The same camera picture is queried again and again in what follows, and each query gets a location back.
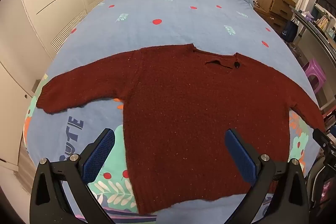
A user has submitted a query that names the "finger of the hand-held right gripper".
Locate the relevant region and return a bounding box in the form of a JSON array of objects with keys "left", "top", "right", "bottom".
[{"left": 312, "top": 129, "right": 336, "bottom": 156}]

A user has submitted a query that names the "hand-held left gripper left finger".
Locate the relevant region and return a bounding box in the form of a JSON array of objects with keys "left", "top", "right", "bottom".
[{"left": 30, "top": 128, "right": 116, "bottom": 224}]

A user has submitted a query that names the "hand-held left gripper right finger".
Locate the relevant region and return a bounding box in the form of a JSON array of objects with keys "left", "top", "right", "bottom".
[{"left": 225, "top": 129, "right": 310, "bottom": 224}]

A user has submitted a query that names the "dark red knit sweater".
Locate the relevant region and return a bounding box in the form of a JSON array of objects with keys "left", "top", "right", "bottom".
[{"left": 37, "top": 43, "right": 326, "bottom": 215}]

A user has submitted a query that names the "black chair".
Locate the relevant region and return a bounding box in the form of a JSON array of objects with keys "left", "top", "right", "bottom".
[{"left": 306, "top": 154, "right": 336, "bottom": 216}]

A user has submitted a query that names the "purple plastic stool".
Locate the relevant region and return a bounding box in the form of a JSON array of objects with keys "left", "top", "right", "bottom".
[{"left": 302, "top": 58, "right": 327, "bottom": 94}]

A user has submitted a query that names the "grey desk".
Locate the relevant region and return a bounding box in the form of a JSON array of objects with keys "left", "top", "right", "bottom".
[{"left": 289, "top": 5, "right": 336, "bottom": 62}]

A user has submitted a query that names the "dark blue bag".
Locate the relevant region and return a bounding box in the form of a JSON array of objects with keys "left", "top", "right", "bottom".
[{"left": 281, "top": 20, "right": 300, "bottom": 43}]

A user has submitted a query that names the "wooden nightstand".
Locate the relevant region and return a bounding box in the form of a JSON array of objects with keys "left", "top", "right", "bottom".
[{"left": 254, "top": 0, "right": 297, "bottom": 30}]

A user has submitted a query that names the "blue patterned bed sheet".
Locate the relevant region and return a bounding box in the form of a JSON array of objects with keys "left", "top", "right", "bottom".
[{"left": 22, "top": 0, "right": 323, "bottom": 224}]

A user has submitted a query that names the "white wardrobe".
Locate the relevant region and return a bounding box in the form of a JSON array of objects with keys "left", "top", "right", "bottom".
[{"left": 0, "top": 0, "right": 111, "bottom": 188}]

